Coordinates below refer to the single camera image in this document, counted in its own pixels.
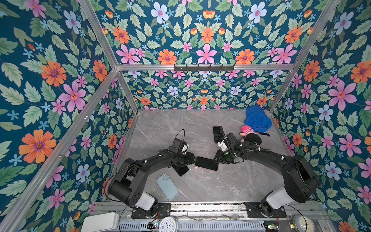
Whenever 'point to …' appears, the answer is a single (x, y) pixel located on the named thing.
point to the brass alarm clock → (297, 224)
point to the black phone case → (218, 133)
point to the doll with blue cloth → (258, 122)
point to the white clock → (168, 224)
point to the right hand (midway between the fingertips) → (214, 160)
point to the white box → (103, 223)
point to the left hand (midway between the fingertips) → (197, 159)
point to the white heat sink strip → (194, 225)
